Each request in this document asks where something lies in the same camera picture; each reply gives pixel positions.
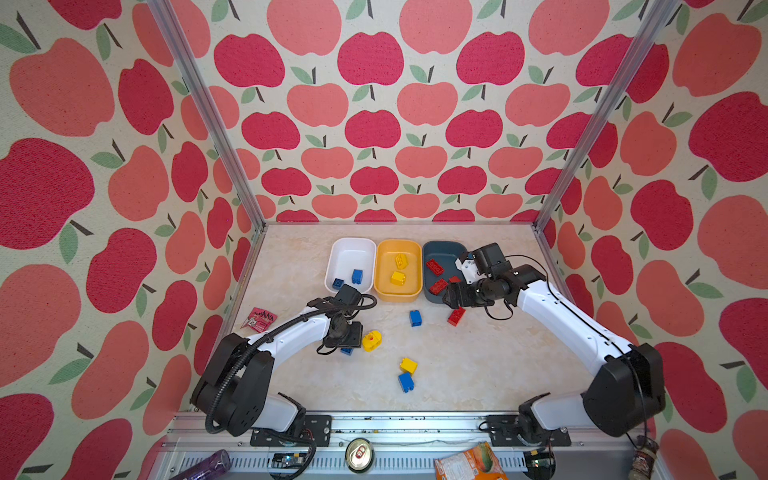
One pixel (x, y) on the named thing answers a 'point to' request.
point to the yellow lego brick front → (408, 366)
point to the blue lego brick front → (406, 381)
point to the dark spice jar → (644, 458)
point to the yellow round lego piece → (372, 340)
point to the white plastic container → (352, 260)
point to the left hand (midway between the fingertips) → (357, 342)
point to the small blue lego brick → (337, 283)
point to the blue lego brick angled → (347, 351)
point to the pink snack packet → (260, 320)
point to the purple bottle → (208, 469)
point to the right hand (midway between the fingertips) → (462, 296)
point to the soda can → (360, 455)
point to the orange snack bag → (476, 463)
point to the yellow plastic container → (399, 271)
